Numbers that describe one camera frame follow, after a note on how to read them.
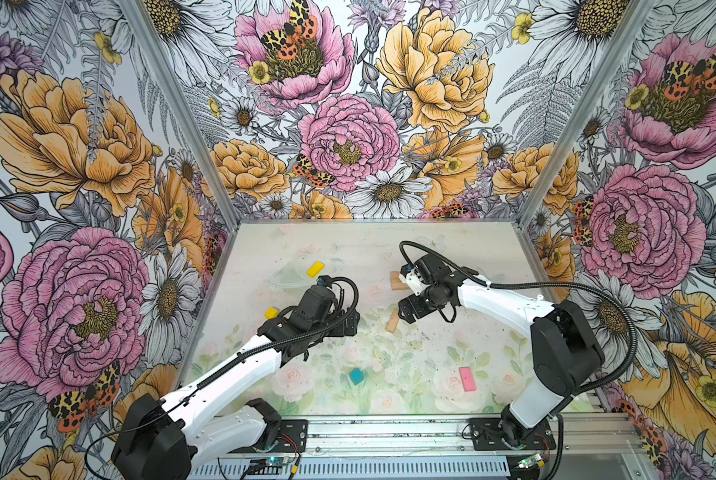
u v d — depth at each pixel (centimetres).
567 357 46
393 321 94
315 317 62
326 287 71
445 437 76
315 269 108
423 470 78
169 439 38
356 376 83
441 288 67
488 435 74
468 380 83
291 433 74
